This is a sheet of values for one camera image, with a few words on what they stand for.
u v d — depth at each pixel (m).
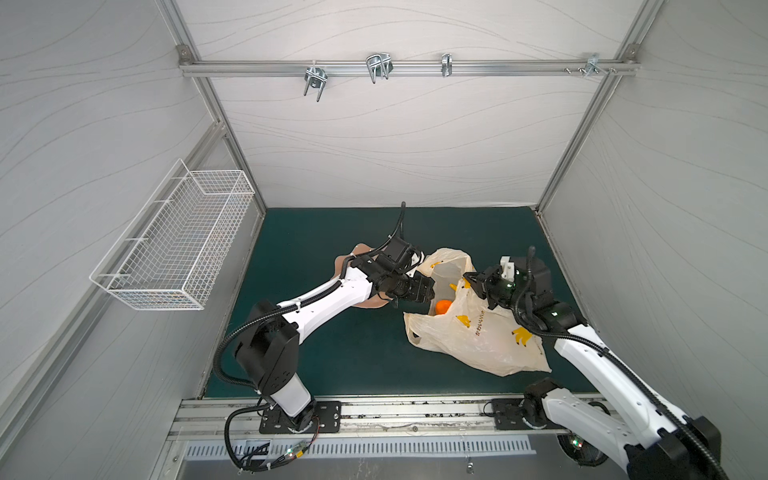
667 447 0.38
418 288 0.71
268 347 0.43
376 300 0.60
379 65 0.77
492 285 0.67
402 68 0.78
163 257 0.67
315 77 0.79
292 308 0.46
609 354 0.48
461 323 0.72
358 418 0.75
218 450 0.70
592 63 0.76
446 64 0.78
